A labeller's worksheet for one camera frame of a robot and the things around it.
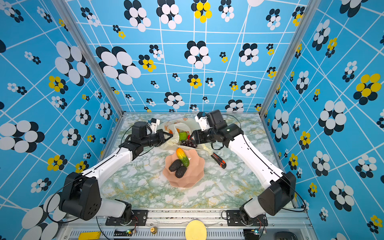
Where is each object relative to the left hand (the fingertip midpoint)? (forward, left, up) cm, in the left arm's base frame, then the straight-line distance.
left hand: (173, 134), depth 81 cm
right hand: (-3, -13, +4) cm, 14 cm away
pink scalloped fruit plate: (-12, -11, -20) cm, 26 cm away
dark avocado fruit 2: (-15, -3, -16) cm, 22 cm away
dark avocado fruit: (-11, 0, -16) cm, 19 cm away
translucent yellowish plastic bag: (+9, -3, -6) cm, 11 cm away
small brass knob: (-42, +7, -18) cm, 46 cm away
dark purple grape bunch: (+5, -8, -16) cm, 18 cm away
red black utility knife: (-5, -27, -20) cm, 34 cm away
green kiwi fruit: (+10, -4, -15) cm, 19 cm away
